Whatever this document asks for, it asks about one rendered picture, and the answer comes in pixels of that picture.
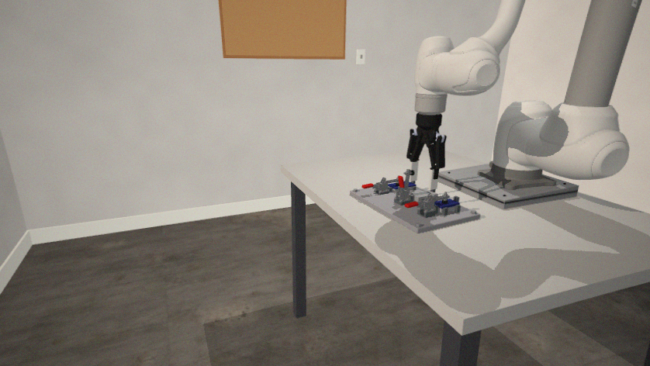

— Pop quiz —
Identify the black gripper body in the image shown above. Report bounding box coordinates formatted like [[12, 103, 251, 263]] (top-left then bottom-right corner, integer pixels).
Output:
[[416, 113, 442, 144]]

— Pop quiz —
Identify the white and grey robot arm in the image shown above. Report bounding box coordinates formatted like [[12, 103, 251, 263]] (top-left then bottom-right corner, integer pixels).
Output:
[[414, 0, 642, 190]]

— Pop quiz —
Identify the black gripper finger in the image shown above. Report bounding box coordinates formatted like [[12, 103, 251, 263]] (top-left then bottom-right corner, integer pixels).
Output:
[[406, 129, 425, 181], [424, 132, 447, 190]]

